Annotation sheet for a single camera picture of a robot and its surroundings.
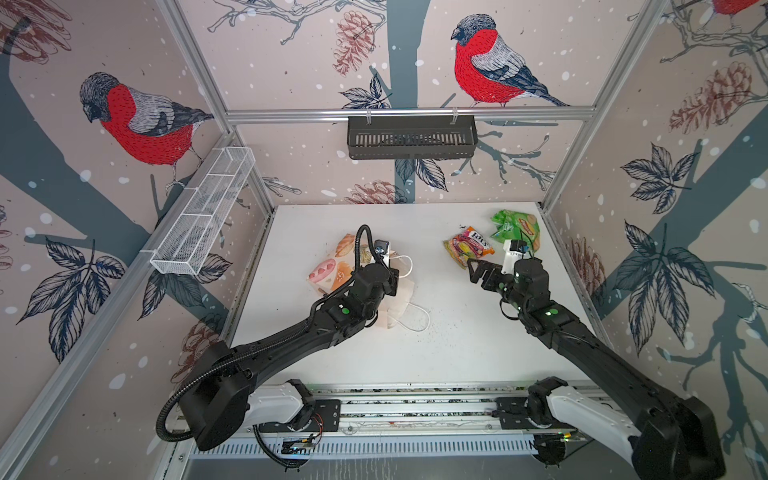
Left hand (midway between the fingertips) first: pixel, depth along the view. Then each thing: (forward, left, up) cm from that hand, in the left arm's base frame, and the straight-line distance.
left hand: (391, 261), depth 78 cm
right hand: (0, -24, -3) cm, 25 cm away
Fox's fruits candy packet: (+18, -27, -17) cm, 37 cm away
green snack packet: (+23, -45, -13) cm, 52 cm away
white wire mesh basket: (-2, +51, +8) cm, 51 cm away
